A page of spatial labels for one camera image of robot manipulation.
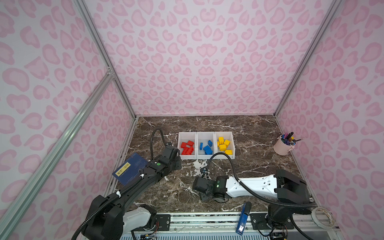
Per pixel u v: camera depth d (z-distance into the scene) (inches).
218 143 39.4
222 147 38.6
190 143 40.4
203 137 40.4
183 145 40.6
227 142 39.6
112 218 15.4
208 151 38.3
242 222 27.7
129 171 36.6
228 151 38.3
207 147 39.6
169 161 25.2
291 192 16.8
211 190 23.4
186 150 38.3
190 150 37.7
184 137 40.9
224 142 39.6
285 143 35.5
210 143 39.6
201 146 38.8
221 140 39.8
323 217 30.0
